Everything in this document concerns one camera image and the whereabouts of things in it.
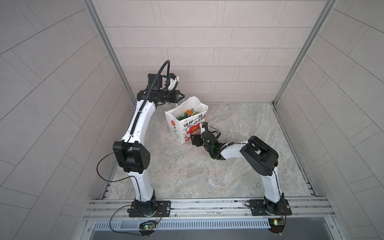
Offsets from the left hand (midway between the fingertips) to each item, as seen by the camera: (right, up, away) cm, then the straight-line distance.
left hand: (186, 92), depth 78 cm
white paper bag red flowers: (-3, -20, +3) cm, 21 cm away
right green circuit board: (+43, -63, -10) cm, 76 cm away
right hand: (+3, -25, +17) cm, 30 cm away
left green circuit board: (-16, -60, -14) cm, 64 cm away
